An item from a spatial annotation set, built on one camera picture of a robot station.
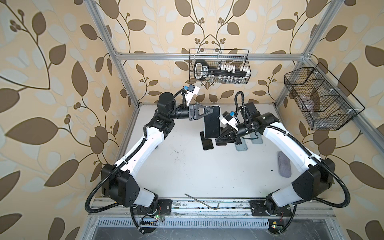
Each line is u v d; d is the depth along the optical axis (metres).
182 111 0.59
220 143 0.98
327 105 0.72
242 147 0.96
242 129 0.62
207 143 0.99
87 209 0.38
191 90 0.60
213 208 0.75
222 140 0.65
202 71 0.84
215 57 0.91
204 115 0.62
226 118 0.60
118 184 0.40
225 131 0.64
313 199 0.46
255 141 0.98
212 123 0.63
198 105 0.61
